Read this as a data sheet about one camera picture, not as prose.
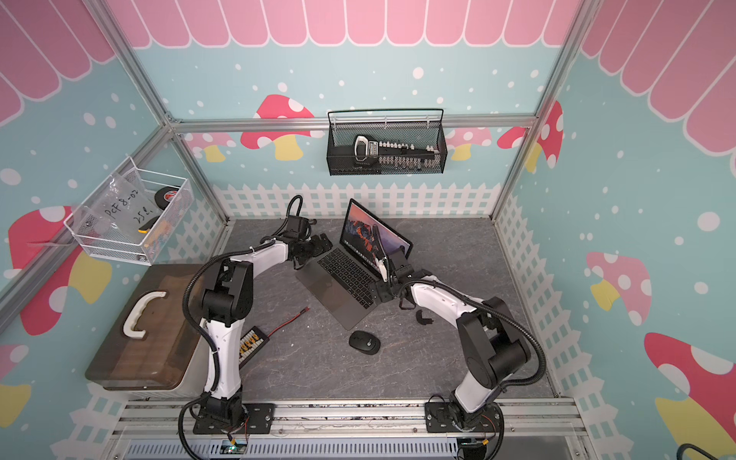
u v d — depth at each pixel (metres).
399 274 0.71
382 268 0.76
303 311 0.94
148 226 0.67
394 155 0.88
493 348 0.45
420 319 0.92
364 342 0.86
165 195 0.80
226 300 0.59
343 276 1.02
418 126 0.92
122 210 0.68
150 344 0.73
